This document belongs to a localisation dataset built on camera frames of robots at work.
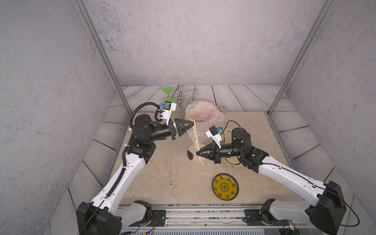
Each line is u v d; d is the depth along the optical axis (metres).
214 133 0.59
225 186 0.83
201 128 0.81
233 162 0.63
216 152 0.58
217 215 0.74
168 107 0.56
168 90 0.97
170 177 0.87
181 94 0.91
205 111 0.94
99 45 0.83
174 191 0.82
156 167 0.91
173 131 0.55
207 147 0.63
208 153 0.62
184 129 0.57
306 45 0.83
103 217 0.37
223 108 1.10
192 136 0.60
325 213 0.38
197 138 0.62
